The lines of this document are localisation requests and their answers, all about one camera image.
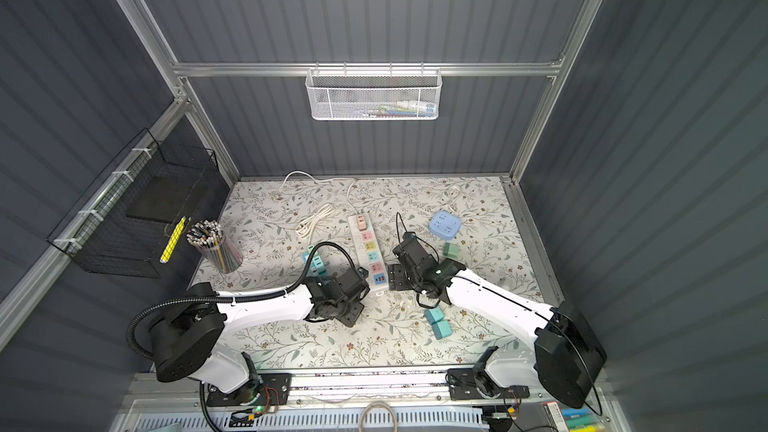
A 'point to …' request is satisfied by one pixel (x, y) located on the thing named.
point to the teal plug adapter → (317, 265)
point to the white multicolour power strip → (367, 252)
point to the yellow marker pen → (175, 234)
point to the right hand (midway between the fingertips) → (402, 276)
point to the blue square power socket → (445, 225)
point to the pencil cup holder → (208, 237)
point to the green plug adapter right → (452, 250)
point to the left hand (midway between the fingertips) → (354, 309)
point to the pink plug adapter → (361, 222)
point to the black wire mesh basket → (123, 224)
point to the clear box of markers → (577, 419)
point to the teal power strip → (305, 257)
